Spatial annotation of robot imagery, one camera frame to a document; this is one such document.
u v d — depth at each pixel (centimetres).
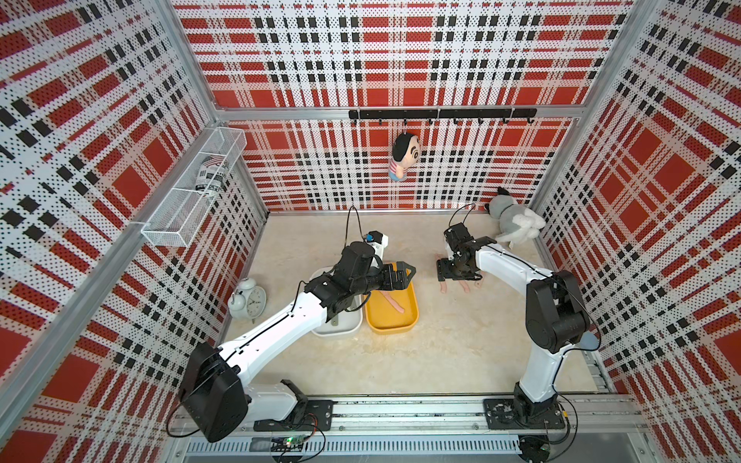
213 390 40
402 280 67
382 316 90
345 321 91
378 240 70
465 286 98
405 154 91
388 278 66
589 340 85
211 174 75
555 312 50
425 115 90
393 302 95
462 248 75
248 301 84
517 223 104
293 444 70
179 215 92
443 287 99
